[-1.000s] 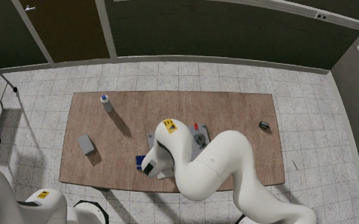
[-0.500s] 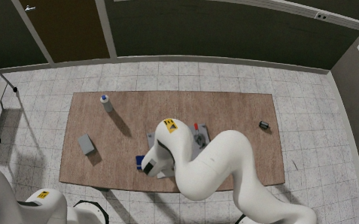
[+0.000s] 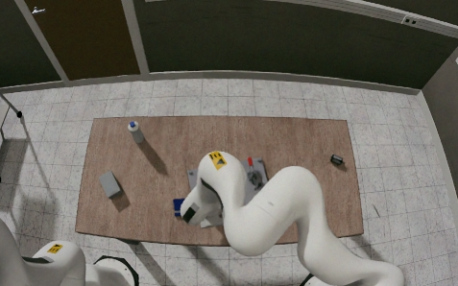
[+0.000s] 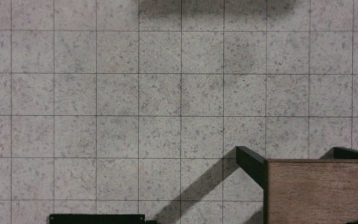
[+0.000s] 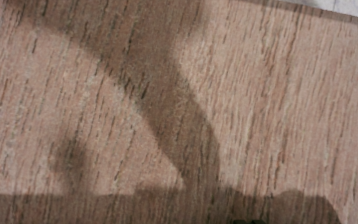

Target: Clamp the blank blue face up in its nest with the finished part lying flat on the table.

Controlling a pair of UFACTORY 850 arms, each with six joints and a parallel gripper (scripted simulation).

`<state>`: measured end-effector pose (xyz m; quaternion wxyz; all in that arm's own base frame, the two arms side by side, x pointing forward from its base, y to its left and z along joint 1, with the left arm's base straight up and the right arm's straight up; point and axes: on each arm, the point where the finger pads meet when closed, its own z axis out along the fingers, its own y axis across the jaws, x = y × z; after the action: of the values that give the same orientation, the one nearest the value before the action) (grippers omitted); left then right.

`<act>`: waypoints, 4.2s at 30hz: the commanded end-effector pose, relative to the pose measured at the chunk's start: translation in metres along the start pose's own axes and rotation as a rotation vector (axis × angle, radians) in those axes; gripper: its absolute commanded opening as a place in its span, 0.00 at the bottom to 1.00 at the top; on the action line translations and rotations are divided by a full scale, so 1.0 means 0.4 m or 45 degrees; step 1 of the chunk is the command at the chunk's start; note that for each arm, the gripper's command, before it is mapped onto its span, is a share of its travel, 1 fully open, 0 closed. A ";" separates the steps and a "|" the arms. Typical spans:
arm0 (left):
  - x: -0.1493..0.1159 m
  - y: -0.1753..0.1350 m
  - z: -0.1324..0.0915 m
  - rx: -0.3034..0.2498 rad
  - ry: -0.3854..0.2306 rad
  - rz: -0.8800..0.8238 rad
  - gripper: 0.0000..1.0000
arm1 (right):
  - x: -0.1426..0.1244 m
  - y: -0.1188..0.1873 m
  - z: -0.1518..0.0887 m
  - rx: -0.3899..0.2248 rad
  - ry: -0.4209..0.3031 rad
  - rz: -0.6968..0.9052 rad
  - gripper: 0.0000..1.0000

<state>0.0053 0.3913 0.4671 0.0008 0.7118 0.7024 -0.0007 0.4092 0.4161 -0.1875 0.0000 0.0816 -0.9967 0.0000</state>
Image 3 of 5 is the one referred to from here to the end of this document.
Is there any white bottle with blue cap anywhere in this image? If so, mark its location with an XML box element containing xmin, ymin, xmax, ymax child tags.
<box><xmin>128</xmin><ymin>121</ymin><xmax>144</xmax><ymax>143</ymax></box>

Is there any blue rectangular block with slot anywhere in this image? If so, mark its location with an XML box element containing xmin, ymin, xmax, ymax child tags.
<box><xmin>173</xmin><ymin>199</ymin><xmax>185</xmax><ymax>217</ymax></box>

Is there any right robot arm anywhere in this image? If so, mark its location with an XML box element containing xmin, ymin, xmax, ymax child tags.
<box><xmin>181</xmin><ymin>151</ymin><xmax>404</xmax><ymax>286</ymax></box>

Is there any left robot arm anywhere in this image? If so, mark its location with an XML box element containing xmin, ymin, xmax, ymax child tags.
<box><xmin>0</xmin><ymin>218</ymin><xmax>135</xmax><ymax>286</ymax></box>

